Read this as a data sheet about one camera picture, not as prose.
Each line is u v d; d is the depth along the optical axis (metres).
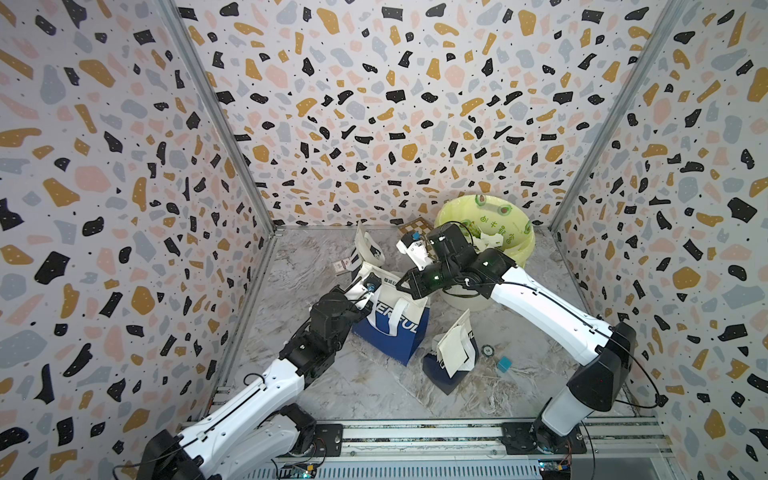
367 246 0.90
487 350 0.90
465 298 0.62
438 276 0.62
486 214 0.93
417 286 0.63
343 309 0.55
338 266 1.07
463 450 0.73
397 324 0.70
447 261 0.57
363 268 0.74
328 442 0.73
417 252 0.67
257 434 0.56
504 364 0.87
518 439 0.73
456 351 0.72
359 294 0.65
